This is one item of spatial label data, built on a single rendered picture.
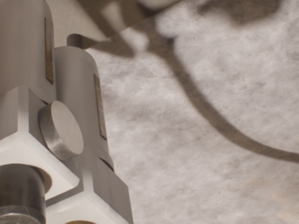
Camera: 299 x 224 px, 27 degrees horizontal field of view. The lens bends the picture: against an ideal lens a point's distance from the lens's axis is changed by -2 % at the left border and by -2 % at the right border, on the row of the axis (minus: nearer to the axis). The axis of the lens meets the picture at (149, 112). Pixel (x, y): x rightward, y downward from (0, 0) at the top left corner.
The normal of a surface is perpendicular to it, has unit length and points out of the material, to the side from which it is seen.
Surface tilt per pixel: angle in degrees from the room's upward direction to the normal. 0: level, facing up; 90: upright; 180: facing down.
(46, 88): 90
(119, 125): 0
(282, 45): 0
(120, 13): 0
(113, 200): 90
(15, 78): 90
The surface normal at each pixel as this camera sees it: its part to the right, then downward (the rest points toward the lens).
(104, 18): 0.14, 0.72
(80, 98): 0.38, -0.68
